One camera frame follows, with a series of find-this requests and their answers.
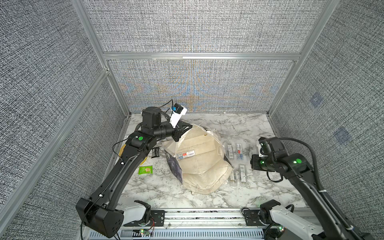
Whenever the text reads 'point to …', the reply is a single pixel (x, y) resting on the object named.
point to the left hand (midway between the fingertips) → (193, 124)
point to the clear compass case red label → (239, 153)
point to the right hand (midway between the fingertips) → (253, 158)
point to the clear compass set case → (230, 151)
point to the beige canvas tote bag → (198, 160)
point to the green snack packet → (145, 170)
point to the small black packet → (155, 152)
